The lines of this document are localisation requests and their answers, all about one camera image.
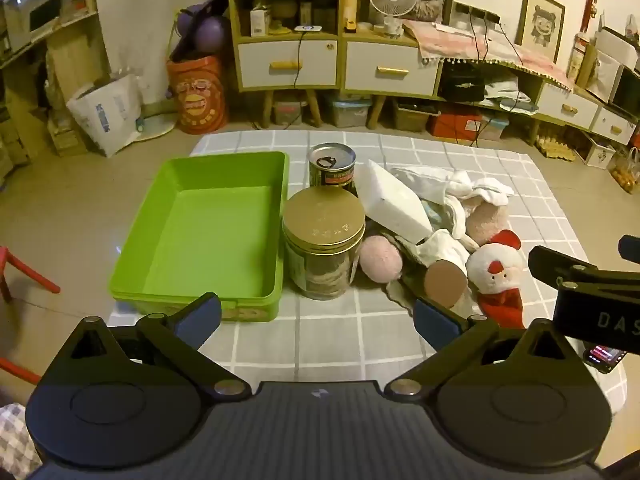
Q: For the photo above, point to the wooden white drawer cabinet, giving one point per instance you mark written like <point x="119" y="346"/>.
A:
<point x="390" y="67"/>

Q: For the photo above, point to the black bag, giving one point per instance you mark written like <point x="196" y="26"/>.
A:
<point x="462" y="89"/>

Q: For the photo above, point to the brown round coaster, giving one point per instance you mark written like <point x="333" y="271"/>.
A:
<point x="445" y="284"/>

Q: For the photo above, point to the santa plush toy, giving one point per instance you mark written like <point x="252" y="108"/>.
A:
<point x="492" y="270"/>

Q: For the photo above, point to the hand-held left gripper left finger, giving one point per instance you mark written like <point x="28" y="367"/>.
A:
<point x="200" y="317"/>

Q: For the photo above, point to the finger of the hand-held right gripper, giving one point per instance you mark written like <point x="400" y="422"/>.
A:
<point x="555" y="262"/>
<point x="631" y="247"/>

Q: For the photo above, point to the clear plastic storage box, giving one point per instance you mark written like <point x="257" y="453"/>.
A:
<point x="350" y="112"/>

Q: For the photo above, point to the smartphone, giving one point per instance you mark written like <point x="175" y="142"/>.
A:
<point x="605" y="357"/>

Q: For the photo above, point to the green plastic box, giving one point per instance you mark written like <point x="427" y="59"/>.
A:
<point x="200" y="230"/>

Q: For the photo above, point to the long low wooden cabinet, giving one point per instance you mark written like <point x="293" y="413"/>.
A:
<point x="565" y="105"/>

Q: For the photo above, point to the grey checked mat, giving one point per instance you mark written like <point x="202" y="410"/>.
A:
<point x="325" y="340"/>

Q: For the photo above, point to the purple ball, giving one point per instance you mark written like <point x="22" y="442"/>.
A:
<point x="212" y="35"/>

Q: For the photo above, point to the white foam block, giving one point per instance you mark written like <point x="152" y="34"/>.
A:
<point x="390" y="200"/>

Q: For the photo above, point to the yellow bottle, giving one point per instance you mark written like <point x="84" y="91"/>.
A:
<point x="351" y="10"/>

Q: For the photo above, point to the red stool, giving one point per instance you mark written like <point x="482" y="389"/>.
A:
<point x="25" y="270"/>

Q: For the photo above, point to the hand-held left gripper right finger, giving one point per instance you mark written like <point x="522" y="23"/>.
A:
<point x="435" y="322"/>

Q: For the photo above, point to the pink table runner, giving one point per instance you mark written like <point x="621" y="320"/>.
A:
<point x="450" y="40"/>

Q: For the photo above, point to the tall wooden shelf cabinet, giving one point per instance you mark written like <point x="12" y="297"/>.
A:
<point x="285" y="62"/>

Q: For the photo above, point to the gold lid glass jar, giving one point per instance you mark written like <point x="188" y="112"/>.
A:
<point x="320" y="240"/>

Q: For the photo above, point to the tall black drink can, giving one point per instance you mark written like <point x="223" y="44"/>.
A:
<point x="330" y="175"/>

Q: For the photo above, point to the pink round plush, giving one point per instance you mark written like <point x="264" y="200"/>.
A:
<point x="380" y="260"/>

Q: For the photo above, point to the egg carton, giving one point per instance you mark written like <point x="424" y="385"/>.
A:
<point x="557" y="149"/>

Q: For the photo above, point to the framed cartoon girl picture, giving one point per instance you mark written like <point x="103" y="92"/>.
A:
<point x="540" y="25"/>

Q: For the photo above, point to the wooden wall shelving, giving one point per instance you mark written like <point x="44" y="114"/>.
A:
<point x="50" y="35"/>

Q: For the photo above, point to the pink rabbit plush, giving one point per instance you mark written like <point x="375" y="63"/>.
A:
<point x="485" y="220"/>

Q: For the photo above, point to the white printed sack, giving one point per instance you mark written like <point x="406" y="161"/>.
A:
<point x="105" y="115"/>

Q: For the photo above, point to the orange printed bag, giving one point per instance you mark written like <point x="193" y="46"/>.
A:
<point x="197" y="95"/>

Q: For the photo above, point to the red cardboard box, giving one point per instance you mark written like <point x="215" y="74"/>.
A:
<point x="455" y="125"/>

